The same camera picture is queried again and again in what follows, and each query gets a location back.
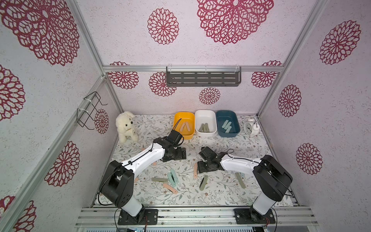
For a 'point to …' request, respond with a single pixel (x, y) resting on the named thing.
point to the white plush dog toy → (125, 127)
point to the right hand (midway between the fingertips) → (200, 166)
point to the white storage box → (206, 116)
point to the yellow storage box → (181, 117)
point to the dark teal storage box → (222, 116)
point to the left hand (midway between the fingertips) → (177, 157)
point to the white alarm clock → (251, 128)
